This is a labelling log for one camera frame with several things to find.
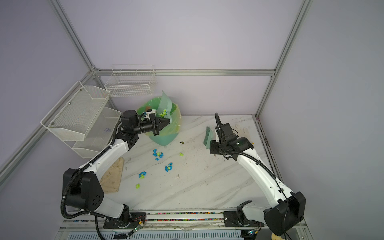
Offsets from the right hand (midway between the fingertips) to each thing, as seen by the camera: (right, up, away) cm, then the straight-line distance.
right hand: (211, 146), depth 77 cm
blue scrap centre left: (-25, -15, +14) cm, 33 cm away
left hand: (-21, +14, -4) cm, 25 cm away
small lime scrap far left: (-42, -24, +7) cm, 49 cm away
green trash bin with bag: (-25, +6, +11) cm, 28 cm away
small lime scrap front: (-18, -8, +20) cm, 28 cm away
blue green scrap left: (-41, -19, +11) cm, 46 cm away
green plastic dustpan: (-27, +24, +8) cm, 37 cm away
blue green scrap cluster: (-32, -8, +20) cm, 39 cm away
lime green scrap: (-26, +17, +3) cm, 31 cm away
